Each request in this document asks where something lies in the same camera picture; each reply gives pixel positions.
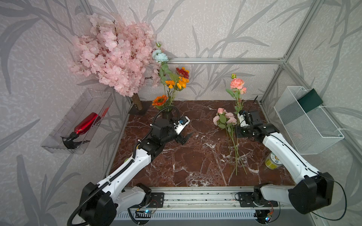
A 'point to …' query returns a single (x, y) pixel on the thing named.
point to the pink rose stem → (221, 112)
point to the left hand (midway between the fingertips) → (187, 126)
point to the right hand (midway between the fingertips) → (237, 129)
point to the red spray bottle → (83, 125)
